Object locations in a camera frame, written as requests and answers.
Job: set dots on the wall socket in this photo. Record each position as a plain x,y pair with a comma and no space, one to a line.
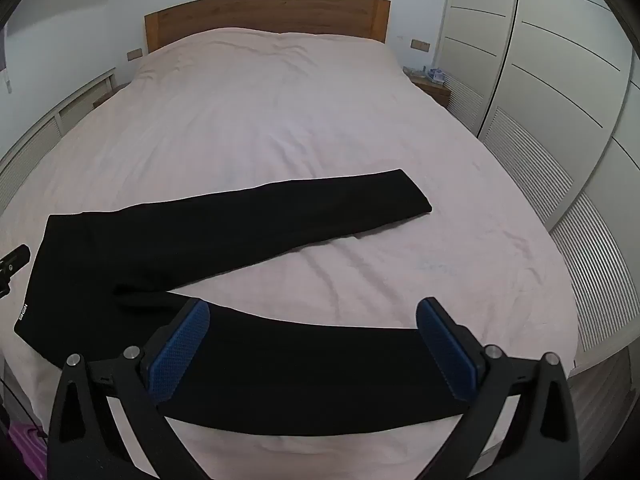
420,44
134,54

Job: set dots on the black pants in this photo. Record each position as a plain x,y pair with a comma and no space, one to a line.
250,220

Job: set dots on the white bed sheet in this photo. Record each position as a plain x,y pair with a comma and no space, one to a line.
300,110

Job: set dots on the white slatted radiator cover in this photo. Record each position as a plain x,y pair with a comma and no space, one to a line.
45,135

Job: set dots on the wooden nightstand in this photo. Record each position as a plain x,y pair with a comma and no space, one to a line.
436,93

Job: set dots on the pink plastic object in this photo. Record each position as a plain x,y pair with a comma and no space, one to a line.
27,452

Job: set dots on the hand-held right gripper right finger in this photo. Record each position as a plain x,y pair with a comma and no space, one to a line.
445,345

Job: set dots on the small blue white items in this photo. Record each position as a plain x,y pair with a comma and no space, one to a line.
436,76

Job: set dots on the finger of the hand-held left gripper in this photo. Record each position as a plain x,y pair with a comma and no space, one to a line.
15,259

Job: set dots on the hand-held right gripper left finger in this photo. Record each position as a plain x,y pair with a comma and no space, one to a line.
182,345

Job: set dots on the wooden headboard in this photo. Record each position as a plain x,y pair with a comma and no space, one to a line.
265,15

